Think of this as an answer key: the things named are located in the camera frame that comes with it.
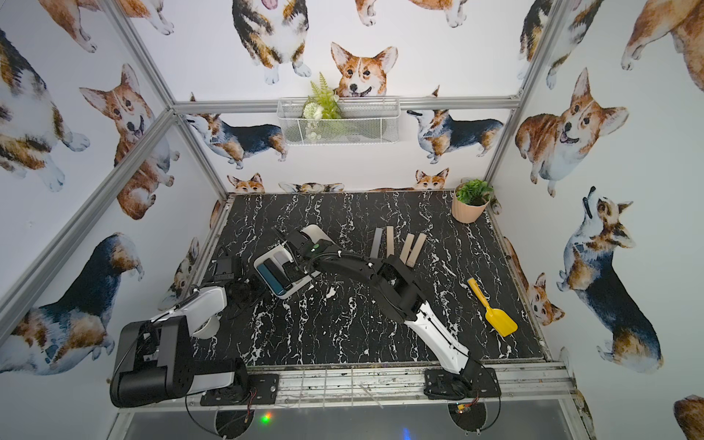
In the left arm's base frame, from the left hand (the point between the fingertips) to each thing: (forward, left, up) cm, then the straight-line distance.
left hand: (271, 283), depth 92 cm
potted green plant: (+27, -71, +10) cm, 77 cm away
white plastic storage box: (+12, 0, -1) cm, 12 cm away
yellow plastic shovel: (-13, -73, -1) cm, 74 cm away
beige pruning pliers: (+13, -47, +1) cm, 49 cm away
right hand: (+1, -5, +3) cm, 6 cm away
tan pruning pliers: (+16, -41, 0) cm, 44 cm away
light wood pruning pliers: (+9, -47, 0) cm, 48 cm away
